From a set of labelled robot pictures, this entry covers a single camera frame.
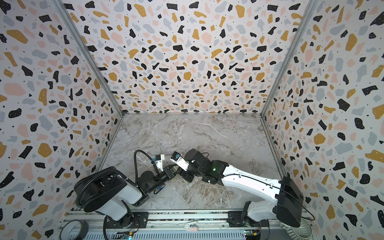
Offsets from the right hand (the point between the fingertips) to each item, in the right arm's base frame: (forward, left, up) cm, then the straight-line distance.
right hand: (176, 166), depth 72 cm
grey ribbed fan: (-24, -61, -19) cm, 68 cm away
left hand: (+3, -2, -4) cm, 6 cm away
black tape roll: (-26, +50, -15) cm, 58 cm away
